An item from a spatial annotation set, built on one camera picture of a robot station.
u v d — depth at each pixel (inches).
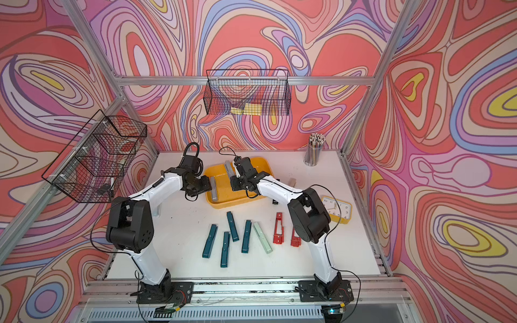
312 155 42.3
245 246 32.4
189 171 29.3
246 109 32.5
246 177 28.8
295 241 34.0
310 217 21.5
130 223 19.2
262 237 33.1
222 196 40.0
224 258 31.6
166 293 26.1
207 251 31.8
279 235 34.3
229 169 37.7
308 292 28.8
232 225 34.8
